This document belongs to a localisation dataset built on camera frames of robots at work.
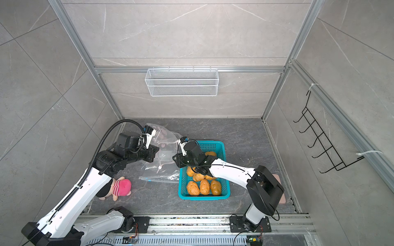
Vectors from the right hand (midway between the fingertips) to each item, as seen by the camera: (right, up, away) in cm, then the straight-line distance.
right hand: (176, 157), depth 81 cm
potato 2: (+11, -11, +1) cm, 16 cm away
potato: (+7, -9, +5) cm, 12 cm away
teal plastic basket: (+25, +4, +13) cm, 28 cm away
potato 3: (+15, -16, -1) cm, 22 cm away
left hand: (-7, +7, -10) cm, 14 cm away
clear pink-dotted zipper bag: (-5, -4, -9) cm, 10 cm away
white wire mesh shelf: (+1, +47, +19) cm, 51 cm away
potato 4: (+21, -16, -1) cm, 27 cm away
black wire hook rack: (+69, +5, -16) cm, 71 cm away
